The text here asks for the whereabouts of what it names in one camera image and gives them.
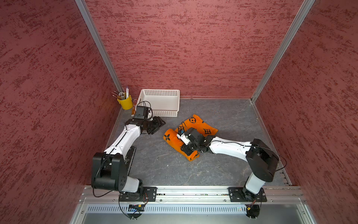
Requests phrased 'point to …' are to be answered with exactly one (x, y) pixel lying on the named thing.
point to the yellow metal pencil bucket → (127, 104)
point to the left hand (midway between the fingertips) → (163, 127)
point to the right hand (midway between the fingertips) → (183, 149)
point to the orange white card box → (134, 104)
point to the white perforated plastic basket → (161, 102)
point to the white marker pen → (127, 92)
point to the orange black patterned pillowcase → (203, 129)
